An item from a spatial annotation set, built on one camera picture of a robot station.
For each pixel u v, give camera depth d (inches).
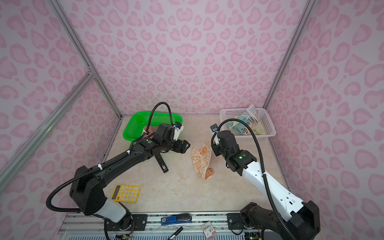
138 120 43.6
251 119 42.0
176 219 27.8
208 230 27.2
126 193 32.2
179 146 28.3
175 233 27.5
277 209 15.3
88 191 16.5
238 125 40.9
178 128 28.9
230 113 44.7
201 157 36.3
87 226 28.9
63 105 28.3
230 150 21.9
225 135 21.7
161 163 36.4
